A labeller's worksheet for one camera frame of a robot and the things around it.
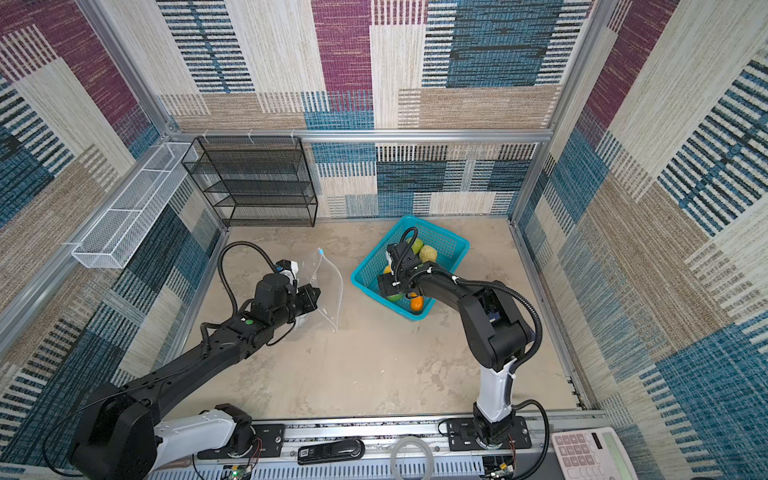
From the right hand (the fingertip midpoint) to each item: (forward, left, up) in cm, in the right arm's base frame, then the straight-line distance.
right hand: (393, 285), depth 96 cm
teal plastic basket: (+14, -20, -1) cm, 25 cm away
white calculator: (-45, -44, -3) cm, 63 cm away
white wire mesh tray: (-2, +65, +29) cm, 72 cm away
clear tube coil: (-42, -1, -1) cm, 42 cm away
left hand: (-7, +20, +11) cm, 23 cm away
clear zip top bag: (-3, +21, +14) cm, 25 cm away
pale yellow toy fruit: (+11, -12, +1) cm, 16 cm away
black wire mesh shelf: (+39, +49, +12) cm, 64 cm away
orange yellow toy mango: (-6, -7, -2) cm, 9 cm away
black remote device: (-43, +16, 0) cm, 46 cm away
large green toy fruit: (-6, 0, +3) cm, 7 cm away
